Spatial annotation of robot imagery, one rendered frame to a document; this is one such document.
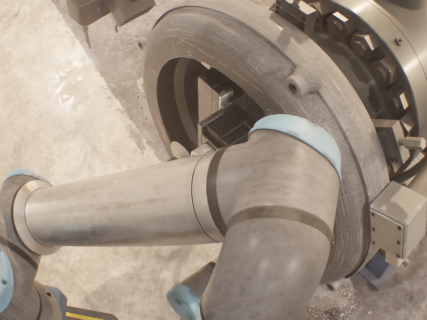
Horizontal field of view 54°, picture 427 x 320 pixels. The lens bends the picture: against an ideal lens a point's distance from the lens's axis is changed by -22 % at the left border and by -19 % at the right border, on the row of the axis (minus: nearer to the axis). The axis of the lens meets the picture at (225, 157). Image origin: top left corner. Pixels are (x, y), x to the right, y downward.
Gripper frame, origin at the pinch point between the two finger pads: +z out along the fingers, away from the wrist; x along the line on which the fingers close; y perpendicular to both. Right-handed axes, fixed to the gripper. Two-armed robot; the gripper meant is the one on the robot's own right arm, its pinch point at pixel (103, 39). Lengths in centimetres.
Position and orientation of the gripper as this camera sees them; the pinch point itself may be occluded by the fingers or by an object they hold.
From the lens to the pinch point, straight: 51.2
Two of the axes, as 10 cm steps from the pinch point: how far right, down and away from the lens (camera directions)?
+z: 0.2, 6.0, 8.0
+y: 6.5, 6.0, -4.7
